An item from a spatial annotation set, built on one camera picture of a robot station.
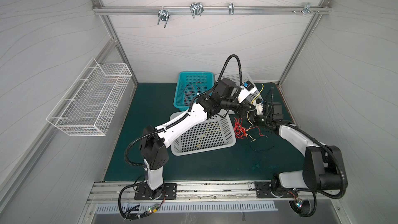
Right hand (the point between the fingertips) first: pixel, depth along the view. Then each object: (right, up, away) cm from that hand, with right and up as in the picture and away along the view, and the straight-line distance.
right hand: (246, 113), depth 88 cm
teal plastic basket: (-39, +24, +28) cm, 53 cm away
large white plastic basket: (-19, -14, +5) cm, 24 cm away
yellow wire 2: (+3, -14, -4) cm, 15 cm away
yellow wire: (-19, -10, +7) cm, 23 cm away
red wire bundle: (-4, -10, -2) cm, 11 cm away
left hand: (-1, +6, -20) cm, 21 cm away
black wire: (+7, -21, -1) cm, 22 cm away
